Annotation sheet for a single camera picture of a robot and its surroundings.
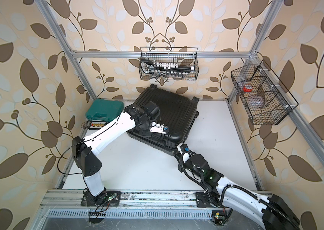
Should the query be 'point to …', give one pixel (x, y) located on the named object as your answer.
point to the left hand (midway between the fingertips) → (148, 125)
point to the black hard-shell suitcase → (179, 112)
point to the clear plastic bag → (256, 100)
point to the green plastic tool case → (104, 109)
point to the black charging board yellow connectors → (97, 125)
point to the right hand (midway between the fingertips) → (174, 154)
